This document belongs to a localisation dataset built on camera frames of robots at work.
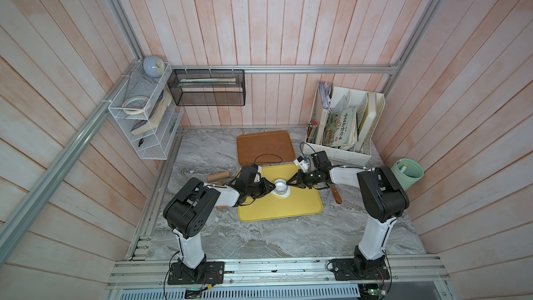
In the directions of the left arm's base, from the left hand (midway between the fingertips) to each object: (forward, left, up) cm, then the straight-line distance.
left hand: (273, 190), depth 93 cm
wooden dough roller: (+7, +26, -1) cm, 28 cm away
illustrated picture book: (+25, -32, +15) cm, 44 cm away
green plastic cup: (+5, -59, +8) cm, 60 cm away
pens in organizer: (+24, -18, +15) cm, 34 cm away
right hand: (+4, -7, 0) cm, 8 cm away
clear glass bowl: (+3, -4, -1) cm, 5 cm away
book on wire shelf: (+13, +51, +28) cm, 60 cm away
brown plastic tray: (+27, +5, -2) cm, 27 cm away
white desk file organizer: (+30, -44, +25) cm, 59 cm away
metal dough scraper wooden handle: (-6, -26, +6) cm, 27 cm away
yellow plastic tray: (-7, +2, 0) cm, 8 cm away
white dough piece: (-1, -4, -1) cm, 4 cm away
